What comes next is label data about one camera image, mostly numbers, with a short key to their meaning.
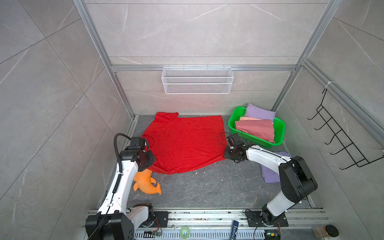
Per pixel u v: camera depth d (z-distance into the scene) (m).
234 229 0.69
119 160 0.52
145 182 0.81
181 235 0.70
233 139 0.73
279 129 1.03
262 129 0.99
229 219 0.74
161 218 0.73
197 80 1.01
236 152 0.67
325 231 0.64
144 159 0.55
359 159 0.59
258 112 1.07
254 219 0.73
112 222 0.37
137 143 0.61
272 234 0.70
